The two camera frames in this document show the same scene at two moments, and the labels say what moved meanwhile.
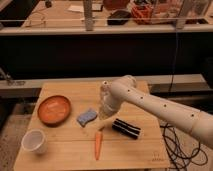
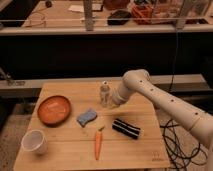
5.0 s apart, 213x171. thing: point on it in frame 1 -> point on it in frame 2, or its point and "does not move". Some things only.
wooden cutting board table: x=78 y=137 does not move
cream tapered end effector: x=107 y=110 -> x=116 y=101
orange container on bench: x=143 y=13 does not move
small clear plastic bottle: x=105 y=94 does not move
